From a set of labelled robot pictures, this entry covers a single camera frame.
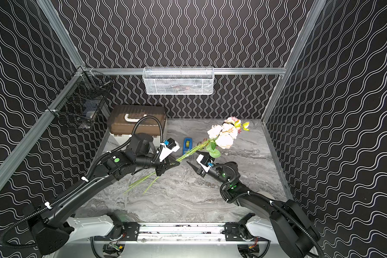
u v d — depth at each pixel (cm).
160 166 60
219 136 61
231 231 74
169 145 58
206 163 60
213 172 67
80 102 92
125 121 93
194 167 69
